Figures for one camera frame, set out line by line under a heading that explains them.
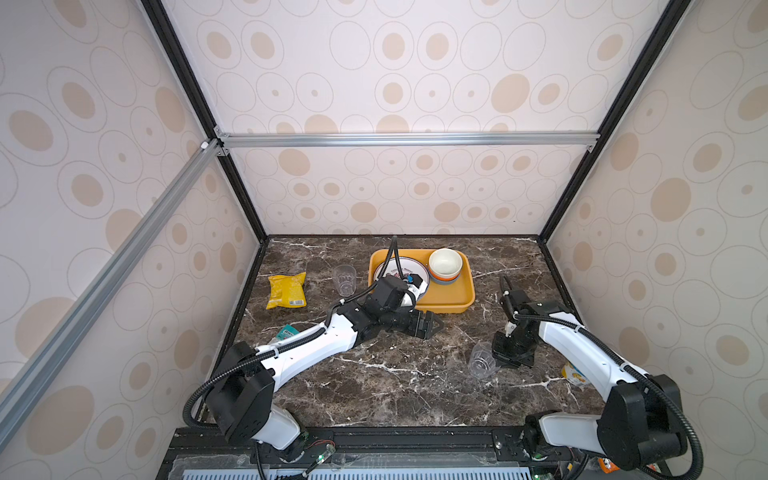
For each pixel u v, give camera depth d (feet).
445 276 3.31
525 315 2.02
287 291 3.28
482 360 2.87
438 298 3.32
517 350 2.27
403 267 3.51
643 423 1.33
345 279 3.45
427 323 2.25
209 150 2.80
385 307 2.02
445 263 3.47
